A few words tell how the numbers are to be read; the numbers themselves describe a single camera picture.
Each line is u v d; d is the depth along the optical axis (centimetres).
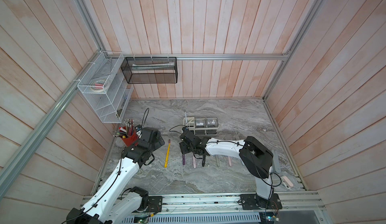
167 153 90
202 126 98
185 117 95
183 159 89
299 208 73
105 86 72
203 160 88
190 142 70
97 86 73
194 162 87
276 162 86
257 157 50
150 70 90
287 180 78
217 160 88
